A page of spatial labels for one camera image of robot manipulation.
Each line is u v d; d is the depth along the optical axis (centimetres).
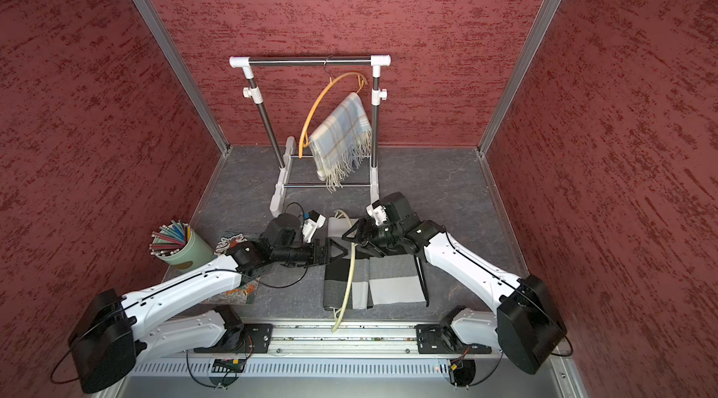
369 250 71
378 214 76
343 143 90
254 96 81
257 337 74
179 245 80
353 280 76
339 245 71
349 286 75
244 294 81
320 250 67
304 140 76
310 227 73
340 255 71
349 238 74
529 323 40
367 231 69
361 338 76
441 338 65
